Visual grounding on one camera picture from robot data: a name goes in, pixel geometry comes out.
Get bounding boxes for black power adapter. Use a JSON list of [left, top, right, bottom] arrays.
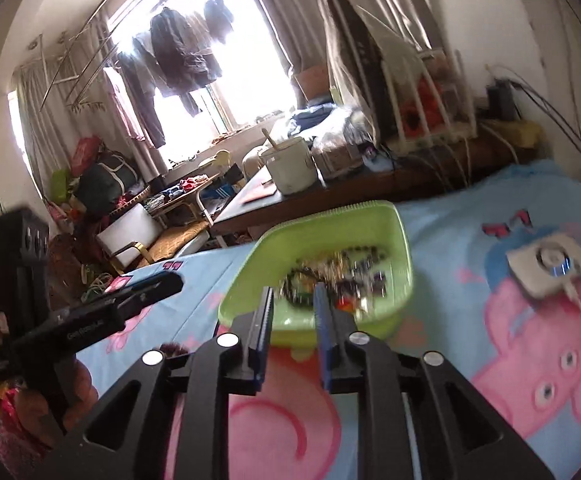
[[485, 80, 519, 121]]

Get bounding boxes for red booklet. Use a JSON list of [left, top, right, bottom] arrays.
[[243, 182, 282, 204]]

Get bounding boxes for yellow pad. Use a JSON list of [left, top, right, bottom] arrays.
[[485, 120, 544, 149]]

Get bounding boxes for blue cartoon pig printed blanket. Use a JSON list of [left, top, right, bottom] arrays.
[[73, 160, 581, 480]]

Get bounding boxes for green plastic basket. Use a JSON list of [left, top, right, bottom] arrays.
[[218, 200, 415, 349]]

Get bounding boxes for white slatted rack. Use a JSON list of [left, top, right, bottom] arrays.
[[385, 50, 479, 154]]

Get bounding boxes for small folding table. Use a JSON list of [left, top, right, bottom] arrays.
[[148, 172, 222, 226]]

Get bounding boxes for wooden chair with white back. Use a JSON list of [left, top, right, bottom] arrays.
[[95, 202, 212, 274]]

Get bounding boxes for folded blue clothes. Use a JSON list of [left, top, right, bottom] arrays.
[[290, 102, 352, 136]]

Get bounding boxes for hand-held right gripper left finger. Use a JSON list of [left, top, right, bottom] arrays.
[[35, 285, 276, 480]]

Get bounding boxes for clear plastic bag with container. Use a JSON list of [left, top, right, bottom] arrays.
[[311, 110, 372, 181]]

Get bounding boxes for metal ceiling drying rack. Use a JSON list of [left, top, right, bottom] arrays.
[[38, 0, 126, 109]]

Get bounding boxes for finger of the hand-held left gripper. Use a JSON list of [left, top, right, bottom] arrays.
[[58, 279, 184, 322], [114, 272, 182, 292]]

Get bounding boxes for grey hanging trousers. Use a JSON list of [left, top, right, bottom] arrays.
[[120, 32, 167, 149]]

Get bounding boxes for person's left hand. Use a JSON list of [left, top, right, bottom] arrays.
[[64, 354, 99, 428]]

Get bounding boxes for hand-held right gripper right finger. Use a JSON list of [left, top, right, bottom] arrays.
[[313, 282, 556, 480]]

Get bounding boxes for dark hanging jacket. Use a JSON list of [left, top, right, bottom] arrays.
[[149, 7, 222, 97]]

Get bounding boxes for red bag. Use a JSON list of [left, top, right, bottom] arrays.
[[70, 135, 104, 176]]

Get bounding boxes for green bag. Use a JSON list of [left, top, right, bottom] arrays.
[[50, 167, 74, 204]]

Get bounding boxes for heap of small clothes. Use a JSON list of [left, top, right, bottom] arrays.
[[163, 175, 209, 196]]

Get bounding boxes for dark wooden desk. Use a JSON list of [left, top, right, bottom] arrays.
[[210, 125, 546, 249]]

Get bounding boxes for dark purple bead bracelet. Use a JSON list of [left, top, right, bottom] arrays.
[[279, 267, 317, 309]]

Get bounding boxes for amber bead bracelet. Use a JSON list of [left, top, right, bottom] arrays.
[[315, 255, 351, 281]]

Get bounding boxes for blue striped shoe box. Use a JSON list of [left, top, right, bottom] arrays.
[[203, 182, 242, 211]]

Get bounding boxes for dark duffel bag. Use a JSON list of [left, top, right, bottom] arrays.
[[78, 152, 144, 211]]

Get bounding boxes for white square device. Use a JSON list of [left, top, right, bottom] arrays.
[[505, 232, 581, 300]]

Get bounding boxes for pale dotted cloth cover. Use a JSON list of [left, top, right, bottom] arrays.
[[315, 0, 402, 136]]

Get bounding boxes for cardboard box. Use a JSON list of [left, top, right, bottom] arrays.
[[293, 66, 334, 104]]

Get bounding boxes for pink hanging garment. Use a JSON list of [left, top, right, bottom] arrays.
[[103, 65, 144, 141]]

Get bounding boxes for white and yellow toy stand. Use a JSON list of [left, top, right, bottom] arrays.
[[198, 150, 234, 181]]

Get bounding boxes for white enamel mug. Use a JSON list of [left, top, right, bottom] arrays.
[[260, 137, 319, 196]]

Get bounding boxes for grey curtain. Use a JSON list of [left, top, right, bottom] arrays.
[[238, 0, 451, 77], [13, 60, 168, 201]]

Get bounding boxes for woven round tray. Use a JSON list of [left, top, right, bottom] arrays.
[[113, 185, 154, 214]]

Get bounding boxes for dark red wooden bead bracelet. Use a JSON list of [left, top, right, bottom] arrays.
[[343, 245, 386, 261]]

